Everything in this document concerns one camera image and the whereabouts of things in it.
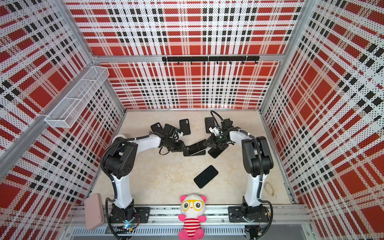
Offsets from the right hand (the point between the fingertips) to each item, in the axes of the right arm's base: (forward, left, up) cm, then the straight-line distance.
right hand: (205, 145), depth 91 cm
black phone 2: (-16, 0, -8) cm, 18 cm away
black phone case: (+21, +36, -8) cm, 43 cm away
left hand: (-1, +13, -6) cm, 15 cm away
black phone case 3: (0, +12, -7) cm, 14 cm away
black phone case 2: (+22, +15, -8) cm, 28 cm away
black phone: (+24, -4, -8) cm, 26 cm away
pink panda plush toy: (-35, +7, 0) cm, 35 cm away
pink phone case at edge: (-35, +56, -5) cm, 67 cm away
